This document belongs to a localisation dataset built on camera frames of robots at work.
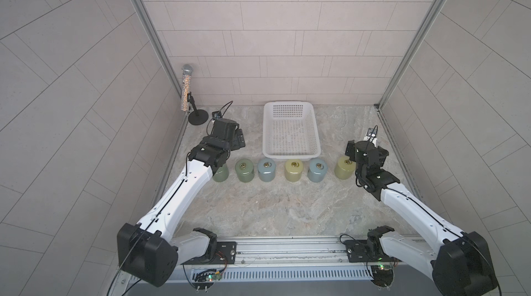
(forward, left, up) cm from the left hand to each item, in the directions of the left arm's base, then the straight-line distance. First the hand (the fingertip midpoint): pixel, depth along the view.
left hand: (233, 134), depth 80 cm
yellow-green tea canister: (-9, -24, -13) cm, 29 cm away
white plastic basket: (+17, -24, -19) cm, 35 cm away
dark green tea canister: (-9, -4, -11) cm, 15 cm away
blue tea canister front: (-8, -13, -13) cm, 20 cm away
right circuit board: (-43, -53, -20) cm, 71 cm away
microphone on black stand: (+25, +25, -18) cm, 40 cm away
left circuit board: (-45, +6, -18) cm, 49 cm away
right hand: (-1, -52, -3) cm, 52 cm away
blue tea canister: (-9, -34, -12) cm, 37 cm away
